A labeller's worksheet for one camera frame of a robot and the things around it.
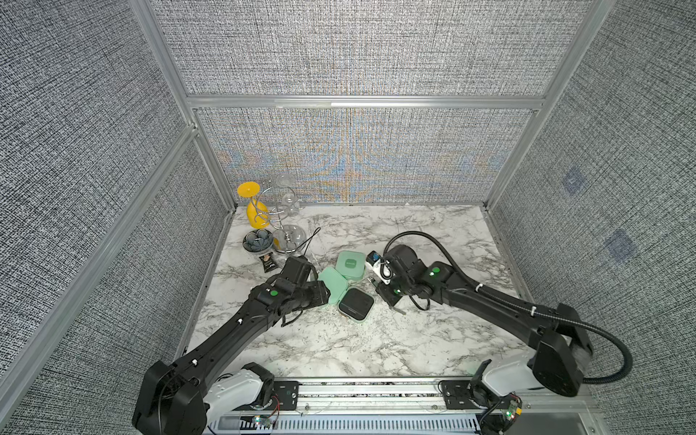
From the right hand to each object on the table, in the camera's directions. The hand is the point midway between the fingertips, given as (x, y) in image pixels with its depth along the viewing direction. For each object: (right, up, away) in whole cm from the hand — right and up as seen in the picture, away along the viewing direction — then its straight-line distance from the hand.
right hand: (378, 281), depth 81 cm
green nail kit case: (-8, +3, +17) cm, 19 cm away
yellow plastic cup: (-40, +20, +12) cm, 47 cm away
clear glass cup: (-31, +29, +20) cm, 47 cm away
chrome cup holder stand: (-35, +24, +16) cm, 45 cm away
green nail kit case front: (-13, -3, +14) cm, 19 cm away
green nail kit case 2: (-7, -9, +9) cm, 15 cm away
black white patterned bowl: (-44, +11, +25) cm, 52 cm away
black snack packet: (-39, +3, +19) cm, 43 cm away
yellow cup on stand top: (-42, +29, +9) cm, 52 cm away
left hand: (-15, -3, 0) cm, 15 cm away
